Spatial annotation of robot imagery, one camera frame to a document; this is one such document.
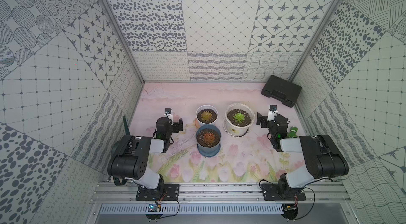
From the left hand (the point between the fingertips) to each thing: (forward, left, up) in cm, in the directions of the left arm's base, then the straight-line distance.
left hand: (173, 116), depth 94 cm
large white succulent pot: (-3, -39, +5) cm, 39 cm away
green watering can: (-12, +22, +4) cm, 26 cm away
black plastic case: (+25, -74, -2) cm, 78 cm away
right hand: (+3, -57, 0) cm, 57 cm away
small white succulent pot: (-1, -20, +5) cm, 21 cm away
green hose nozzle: (-5, -73, -5) cm, 73 cm away
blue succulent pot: (-15, -22, +4) cm, 27 cm away
